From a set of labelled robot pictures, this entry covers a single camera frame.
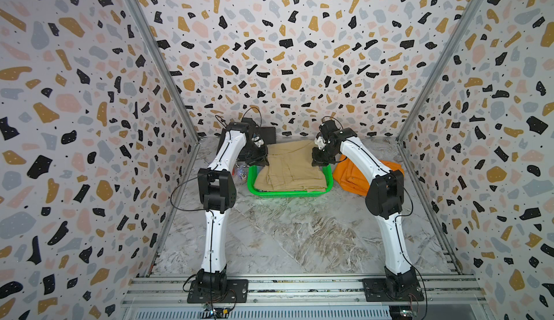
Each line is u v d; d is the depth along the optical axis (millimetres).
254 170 1019
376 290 733
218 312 709
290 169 978
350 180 966
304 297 731
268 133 1250
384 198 595
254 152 872
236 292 736
